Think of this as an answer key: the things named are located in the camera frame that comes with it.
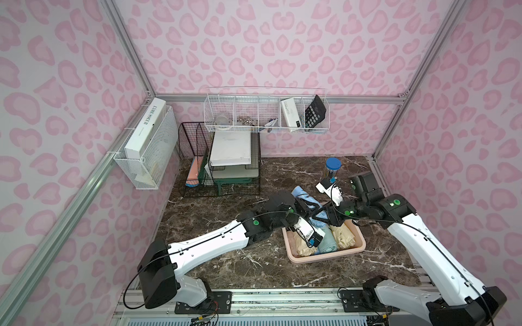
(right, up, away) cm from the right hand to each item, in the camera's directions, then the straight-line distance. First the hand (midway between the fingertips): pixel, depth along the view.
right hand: (314, 215), depth 69 cm
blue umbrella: (0, 0, -3) cm, 3 cm away
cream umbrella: (-3, -13, +4) cm, 14 cm away
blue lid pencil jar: (+13, +18, +21) cm, 31 cm away
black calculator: (+5, +41, +22) cm, 47 cm away
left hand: (0, +6, 0) cm, 6 cm away
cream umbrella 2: (+13, -10, +7) cm, 18 cm away
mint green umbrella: (+6, -12, +6) cm, 15 cm away
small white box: (-5, +42, +23) cm, 48 cm away
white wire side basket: (-58, +15, +3) cm, 60 cm away
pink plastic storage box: (-7, -15, +1) cm, 16 cm away
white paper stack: (-32, +25, +22) cm, 47 cm away
